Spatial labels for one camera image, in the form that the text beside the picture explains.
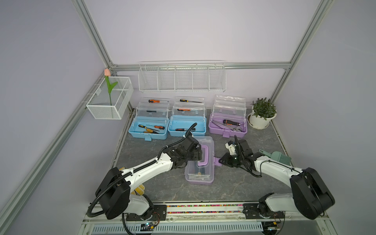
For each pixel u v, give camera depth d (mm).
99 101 801
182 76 1026
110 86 857
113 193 409
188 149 627
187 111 1122
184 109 1091
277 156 935
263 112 974
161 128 1078
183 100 1115
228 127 1084
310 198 423
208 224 710
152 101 1113
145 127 1084
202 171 774
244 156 683
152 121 1070
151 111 1087
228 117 1062
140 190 805
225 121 1087
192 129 1062
